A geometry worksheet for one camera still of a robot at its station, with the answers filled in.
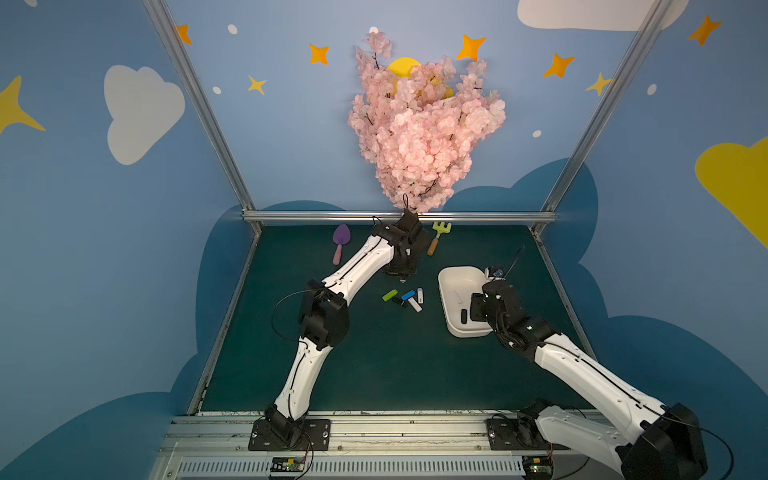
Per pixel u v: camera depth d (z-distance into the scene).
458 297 1.01
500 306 0.61
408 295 1.02
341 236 1.19
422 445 0.73
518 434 0.73
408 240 0.75
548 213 1.16
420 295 1.01
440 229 1.23
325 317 0.58
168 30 0.71
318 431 0.75
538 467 0.73
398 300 1.01
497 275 0.71
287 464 0.72
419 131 0.62
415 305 0.99
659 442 0.39
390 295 1.01
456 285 1.01
